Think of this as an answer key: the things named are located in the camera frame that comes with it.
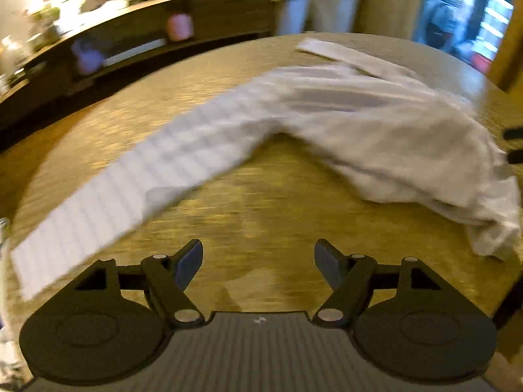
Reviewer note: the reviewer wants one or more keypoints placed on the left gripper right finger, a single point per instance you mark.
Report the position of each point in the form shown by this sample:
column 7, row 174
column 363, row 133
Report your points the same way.
column 350, row 280

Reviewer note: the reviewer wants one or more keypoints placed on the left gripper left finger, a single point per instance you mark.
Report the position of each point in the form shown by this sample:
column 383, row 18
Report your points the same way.
column 167, row 277

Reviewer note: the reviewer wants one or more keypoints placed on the lavender white striped shirt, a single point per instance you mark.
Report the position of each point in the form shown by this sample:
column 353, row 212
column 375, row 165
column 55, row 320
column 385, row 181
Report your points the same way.
column 375, row 123

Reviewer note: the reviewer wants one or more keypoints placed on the lace tablecloth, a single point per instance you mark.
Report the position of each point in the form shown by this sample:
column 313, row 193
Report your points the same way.
column 258, row 223

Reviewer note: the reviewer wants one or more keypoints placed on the purple kettlebell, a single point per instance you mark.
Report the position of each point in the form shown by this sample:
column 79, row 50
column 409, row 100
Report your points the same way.
column 88, row 58

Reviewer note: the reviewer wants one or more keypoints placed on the long wooden sideboard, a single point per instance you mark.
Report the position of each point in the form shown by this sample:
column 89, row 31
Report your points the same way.
column 133, row 34

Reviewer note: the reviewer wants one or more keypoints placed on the pink container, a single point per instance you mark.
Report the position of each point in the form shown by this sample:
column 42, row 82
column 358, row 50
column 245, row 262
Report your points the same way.
column 179, row 27

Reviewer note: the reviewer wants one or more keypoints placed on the washing machine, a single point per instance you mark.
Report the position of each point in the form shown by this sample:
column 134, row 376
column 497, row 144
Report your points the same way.
column 437, row 23

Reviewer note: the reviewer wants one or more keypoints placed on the potted plant white pot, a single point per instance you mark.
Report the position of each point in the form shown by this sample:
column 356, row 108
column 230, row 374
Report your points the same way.
column 292, row 4

